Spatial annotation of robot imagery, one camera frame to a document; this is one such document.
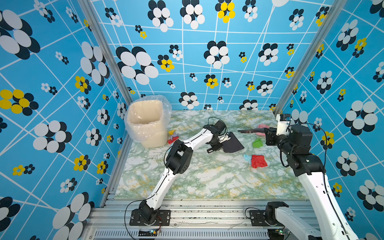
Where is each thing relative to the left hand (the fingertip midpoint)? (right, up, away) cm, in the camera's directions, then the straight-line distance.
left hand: (219, 146), depth 101 cm
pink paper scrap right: (+33, +14, +8) cm, 36 cm away
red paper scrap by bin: (-31, +4, +3) cm, 32 cm away
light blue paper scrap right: (+17, -6, -7) cm, 20 cm away
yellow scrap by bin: (-33, +9, +4) cm, 35 cm away
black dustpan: (+9, +1, 0) cm, 9 cm away
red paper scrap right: (+23, -8, -9) cm, 26 cm away
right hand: (+20, +12, -29) cm, 37 cm away
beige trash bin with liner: (-49, +17, -2) cm, 52 cm away
